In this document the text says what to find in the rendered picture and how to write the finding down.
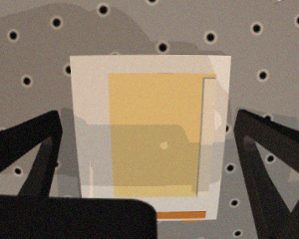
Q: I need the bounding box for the white cassette with copper tabs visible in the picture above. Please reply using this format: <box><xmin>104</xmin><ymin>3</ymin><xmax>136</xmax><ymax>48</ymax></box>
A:
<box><xmin>70</xmin><ymin>55</ymin><xmax>231</xmax><ymax>222</ymax></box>

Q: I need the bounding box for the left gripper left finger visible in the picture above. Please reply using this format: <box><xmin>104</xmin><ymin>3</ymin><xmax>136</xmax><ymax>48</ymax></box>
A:
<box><xmin>0</xmin><ymin>111</ymin><xmax>63</xmax><ymax>196</ymax></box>

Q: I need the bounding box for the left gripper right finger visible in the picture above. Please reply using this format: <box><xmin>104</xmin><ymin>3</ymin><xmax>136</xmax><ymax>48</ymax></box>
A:
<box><xmin>234</xmin><ymin>110</ymin><xmax>299</xmax><ymax>239</ymax></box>

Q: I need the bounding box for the large grey flat plate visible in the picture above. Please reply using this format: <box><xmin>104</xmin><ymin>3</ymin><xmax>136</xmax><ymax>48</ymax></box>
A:
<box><xmin>0</xmin><ymin>0</ymin><xmax>299</xmax><ymax>239</ymax></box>

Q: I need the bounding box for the white bar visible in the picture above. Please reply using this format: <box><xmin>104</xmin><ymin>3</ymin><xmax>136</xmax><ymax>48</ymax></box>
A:
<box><xmin>196</xmin><ymin>79</ymin><xmax>217</xmax><ymax>198</ymax></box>

